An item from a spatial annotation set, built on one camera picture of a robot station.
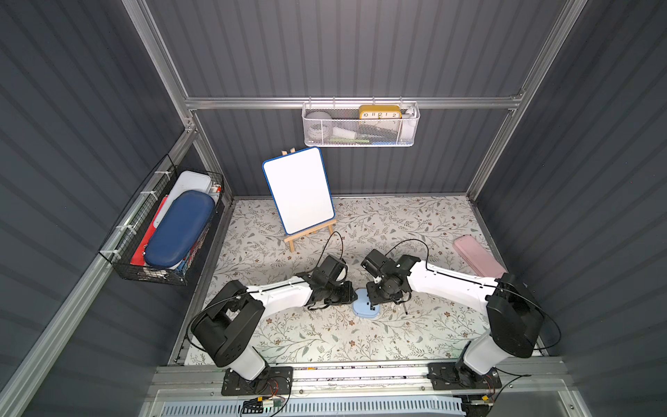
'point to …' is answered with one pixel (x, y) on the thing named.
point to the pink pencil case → (478, 258)
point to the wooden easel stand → (291, 238)
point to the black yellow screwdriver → (404, 304)
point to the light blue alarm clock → (362, 306)
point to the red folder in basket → (138, 259)
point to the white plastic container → (186, 181)
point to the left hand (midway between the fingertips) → (357, 301)
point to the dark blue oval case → (180, 228)
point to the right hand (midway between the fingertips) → (377, 295)
